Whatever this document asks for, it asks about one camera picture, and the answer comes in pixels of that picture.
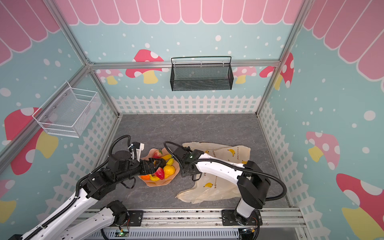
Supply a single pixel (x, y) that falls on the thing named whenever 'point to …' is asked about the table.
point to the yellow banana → (170, 160)
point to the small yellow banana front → (154, 178)
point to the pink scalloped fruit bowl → (164, 182)
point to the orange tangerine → (145, 177)
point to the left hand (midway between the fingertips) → (156, 165)
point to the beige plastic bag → (206, 188)
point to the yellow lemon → (168, 170)
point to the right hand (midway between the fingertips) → (187, 170)
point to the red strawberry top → (157, 154)
